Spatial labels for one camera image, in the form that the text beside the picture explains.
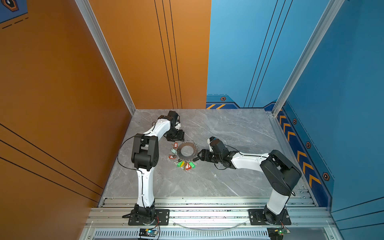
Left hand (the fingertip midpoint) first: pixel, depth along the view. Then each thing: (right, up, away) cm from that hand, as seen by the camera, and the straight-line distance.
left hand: (180, 138), depth 100 cm
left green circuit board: (-10, -42, -30) cm, 53 cm away
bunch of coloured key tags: (+5, -16, -9) cm, 19 cm away
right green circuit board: (+50, -43, -30) cm, 72 cm away
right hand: (+13, -10, -10) cm, 19 cm away
